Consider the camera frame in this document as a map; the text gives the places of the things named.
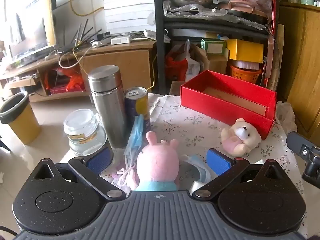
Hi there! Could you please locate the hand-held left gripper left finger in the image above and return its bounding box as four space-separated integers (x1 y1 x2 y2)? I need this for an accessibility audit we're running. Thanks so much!
34 147 126 201

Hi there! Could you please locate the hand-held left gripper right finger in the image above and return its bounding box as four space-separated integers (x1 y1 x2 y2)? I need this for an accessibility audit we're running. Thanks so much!
190 148 291 199

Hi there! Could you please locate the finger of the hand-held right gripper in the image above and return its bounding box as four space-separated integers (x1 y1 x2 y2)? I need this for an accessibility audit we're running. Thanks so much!
286 131 313 158

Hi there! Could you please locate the blue face mask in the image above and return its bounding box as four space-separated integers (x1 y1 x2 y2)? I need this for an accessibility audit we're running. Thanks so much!
181 154 213 183
124 114 148 170

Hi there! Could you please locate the cream teddy bear plush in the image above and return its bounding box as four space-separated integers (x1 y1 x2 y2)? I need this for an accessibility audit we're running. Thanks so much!
220 118 262 157

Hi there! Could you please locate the pink pig plush toy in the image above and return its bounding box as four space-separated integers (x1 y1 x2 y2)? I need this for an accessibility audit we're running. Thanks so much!
135 131 180 192

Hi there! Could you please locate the red cardboard box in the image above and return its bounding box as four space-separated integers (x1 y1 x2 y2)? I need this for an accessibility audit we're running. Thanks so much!
180 70 277 140

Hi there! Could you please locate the crumpled white plastic bag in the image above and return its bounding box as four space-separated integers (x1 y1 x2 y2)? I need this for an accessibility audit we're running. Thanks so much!
275 101 298 134

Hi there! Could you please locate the clear glass jar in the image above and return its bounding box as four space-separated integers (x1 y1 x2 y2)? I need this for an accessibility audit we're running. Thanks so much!
63 109 108 157

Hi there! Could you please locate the floral tablecloth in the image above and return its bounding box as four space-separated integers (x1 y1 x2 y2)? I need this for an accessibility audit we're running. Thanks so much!
60 94 304 230

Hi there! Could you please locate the stainless steel thermos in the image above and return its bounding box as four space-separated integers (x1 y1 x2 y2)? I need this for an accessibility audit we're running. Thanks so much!
87 65 128 148

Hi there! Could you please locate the blue and yellow drink can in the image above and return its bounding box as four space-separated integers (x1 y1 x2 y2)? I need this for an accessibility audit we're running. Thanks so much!
124 87 151 135

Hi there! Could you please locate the wooden cabinet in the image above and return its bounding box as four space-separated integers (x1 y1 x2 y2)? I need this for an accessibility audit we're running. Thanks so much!
279 1 320 140

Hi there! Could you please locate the orange plastic basket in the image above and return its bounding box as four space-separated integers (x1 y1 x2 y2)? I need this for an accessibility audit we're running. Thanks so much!
229 65 262 85

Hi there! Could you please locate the red bag under stand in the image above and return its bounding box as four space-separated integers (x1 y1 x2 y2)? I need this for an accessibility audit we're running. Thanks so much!
61 67 87 92

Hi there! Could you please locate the yellow trash bin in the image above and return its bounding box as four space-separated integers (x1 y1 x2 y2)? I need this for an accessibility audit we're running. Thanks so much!
0 91 42 145

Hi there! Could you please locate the brown cardboard box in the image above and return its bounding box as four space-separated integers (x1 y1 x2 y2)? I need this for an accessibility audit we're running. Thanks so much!
197 46 229 75

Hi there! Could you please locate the wooden television stand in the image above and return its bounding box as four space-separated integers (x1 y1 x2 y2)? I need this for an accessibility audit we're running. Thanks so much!
0 40 157 103

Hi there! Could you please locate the yellow box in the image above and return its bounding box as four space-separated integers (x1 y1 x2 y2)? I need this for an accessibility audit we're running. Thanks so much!
226 39 264 63

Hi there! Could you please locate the red plastic bag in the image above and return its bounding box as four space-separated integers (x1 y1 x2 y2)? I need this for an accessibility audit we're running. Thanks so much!
165 50 188 82

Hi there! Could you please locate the green box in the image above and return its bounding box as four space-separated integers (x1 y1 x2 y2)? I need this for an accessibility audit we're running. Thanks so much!
201 38 227 55

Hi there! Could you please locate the black router with antennas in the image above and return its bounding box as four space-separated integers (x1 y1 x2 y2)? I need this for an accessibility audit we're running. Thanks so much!
62 19 104 53

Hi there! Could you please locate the black metal shelf rack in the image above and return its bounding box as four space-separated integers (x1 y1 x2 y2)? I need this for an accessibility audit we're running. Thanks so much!
153 0 280 95

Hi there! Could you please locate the flat screen television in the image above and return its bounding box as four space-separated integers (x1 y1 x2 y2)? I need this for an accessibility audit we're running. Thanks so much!
7 0 57 63

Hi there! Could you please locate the clear bubble wrap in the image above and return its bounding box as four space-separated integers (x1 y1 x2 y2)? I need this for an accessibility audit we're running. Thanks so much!
162 0 265 29

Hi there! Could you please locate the white slatted panel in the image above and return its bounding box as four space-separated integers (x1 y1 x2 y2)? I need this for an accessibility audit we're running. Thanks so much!
100 0 155 34

